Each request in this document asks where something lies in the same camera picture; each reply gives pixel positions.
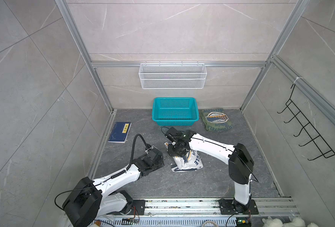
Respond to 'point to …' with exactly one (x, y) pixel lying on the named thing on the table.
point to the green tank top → (215, 120)
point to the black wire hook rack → (324, 148)
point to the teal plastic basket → (175, 111)
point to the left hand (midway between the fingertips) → (164, 159)
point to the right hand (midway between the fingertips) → (172, 154)
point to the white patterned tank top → (189, 161)
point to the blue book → (119, 132)
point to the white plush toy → (295, 222)
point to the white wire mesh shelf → (170, 76)
